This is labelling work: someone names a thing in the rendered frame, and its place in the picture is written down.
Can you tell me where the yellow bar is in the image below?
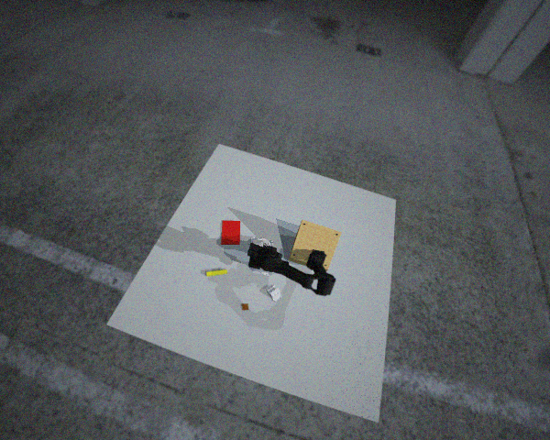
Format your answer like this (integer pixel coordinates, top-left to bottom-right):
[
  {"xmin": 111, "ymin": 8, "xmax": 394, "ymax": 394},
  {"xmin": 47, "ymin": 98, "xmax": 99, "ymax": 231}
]
[{"xmin": 207, "ymin": 269, "xmax": 227, "ymax": 277}]

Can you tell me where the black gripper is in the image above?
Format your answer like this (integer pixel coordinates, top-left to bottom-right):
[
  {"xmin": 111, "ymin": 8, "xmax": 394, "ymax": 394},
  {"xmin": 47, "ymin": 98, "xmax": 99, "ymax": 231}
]
[{"xmin": 248, "ymin": 257, "xmax": 289, "ymax": 270}]

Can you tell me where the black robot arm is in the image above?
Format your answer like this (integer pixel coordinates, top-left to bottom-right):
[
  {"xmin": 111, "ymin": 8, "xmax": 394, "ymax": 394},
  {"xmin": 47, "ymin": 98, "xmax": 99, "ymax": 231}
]
[{"xmin": 247, "ymin": 243, "xmax": 336, "ymax": 296}]

